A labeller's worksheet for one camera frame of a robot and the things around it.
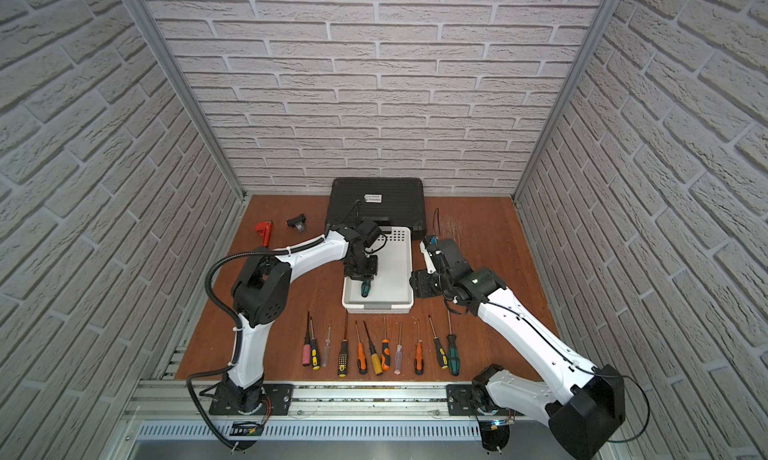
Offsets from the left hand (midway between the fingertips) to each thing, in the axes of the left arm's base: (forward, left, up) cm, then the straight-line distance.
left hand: (375, 273), depth 94 cm
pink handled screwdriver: (-23, +19, -2) cm, 30 cm away
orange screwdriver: (-26, -12, -2) cm, 29 cm away
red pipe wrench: (+20, +40, -2) cm, 45 cm away
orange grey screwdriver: (-26, +4, -2) cm, 26 cm away
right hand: (-9, -13, +14) cm, 21 cm away
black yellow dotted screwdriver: (-25, +9, -2) cm, 26 cm away
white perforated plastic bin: (-4, -5, -4) cm, 8 cm away
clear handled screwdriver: (-25, -6, -2) cm, 26 cm away
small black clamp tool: (+24, +29, -2) cm, 38 cm away
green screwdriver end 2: (-25, -21, 0) cm, 33 cm away
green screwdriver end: (-5, +3, +1) cm, 6 cm away
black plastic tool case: (+30, -6, +1) cm, 31 cm away
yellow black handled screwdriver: (-25, 0, -2) cm, 25 cm away
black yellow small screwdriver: (-25, +16, -2) cm, 30 cm away
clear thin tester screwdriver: (-22, +14, -3) cm, 26 cm away
